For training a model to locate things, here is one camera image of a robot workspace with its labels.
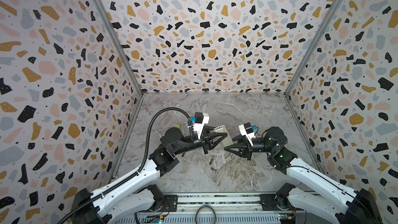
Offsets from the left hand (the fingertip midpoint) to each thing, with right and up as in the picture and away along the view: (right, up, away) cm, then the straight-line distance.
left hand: (224, 132), depth 57 cm
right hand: (0, -7, +5) cm, 8 cm away
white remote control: (+2, -4, +3) cm, 5 cm away
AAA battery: (-5, -22, +31) cm, 38 cm away
